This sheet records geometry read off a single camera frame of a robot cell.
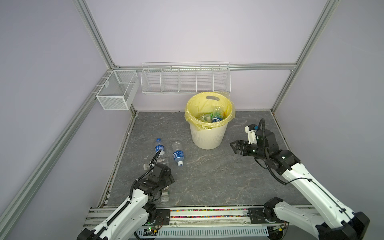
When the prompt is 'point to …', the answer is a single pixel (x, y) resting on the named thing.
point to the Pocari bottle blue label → (178, 154)
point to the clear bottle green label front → (164, 195)
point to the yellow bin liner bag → (199, 105)
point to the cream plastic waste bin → (211, 139)
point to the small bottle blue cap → (159, 146)
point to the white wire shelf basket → (186, 77)
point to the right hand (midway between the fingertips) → (237, 145)
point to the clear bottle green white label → (206, 117)
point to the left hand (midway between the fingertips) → (167, 181)
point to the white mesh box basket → (120, 91)
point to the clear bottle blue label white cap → (217, 115)
